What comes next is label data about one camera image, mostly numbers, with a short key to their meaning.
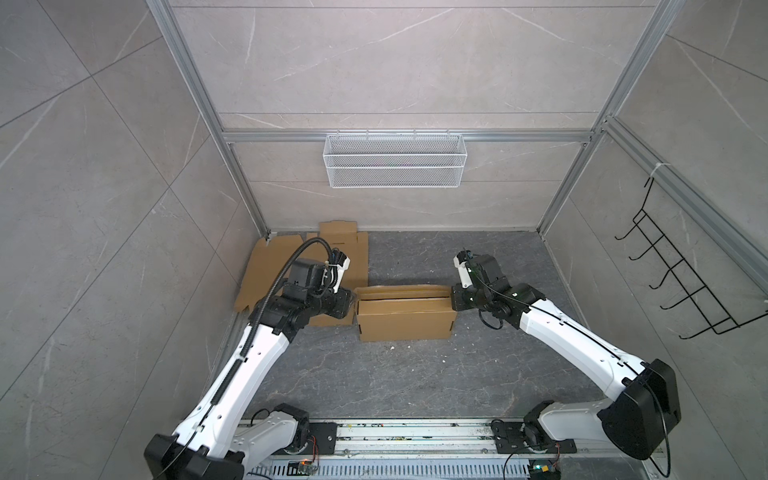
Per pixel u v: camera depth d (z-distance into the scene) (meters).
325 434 0.73
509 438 0.73
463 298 0.73
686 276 0.66
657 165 0.70
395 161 1.01
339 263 0.64
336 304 0.65
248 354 0.44
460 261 0.73
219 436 0.38
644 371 0.42
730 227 0.56
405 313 0.80
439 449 0.73
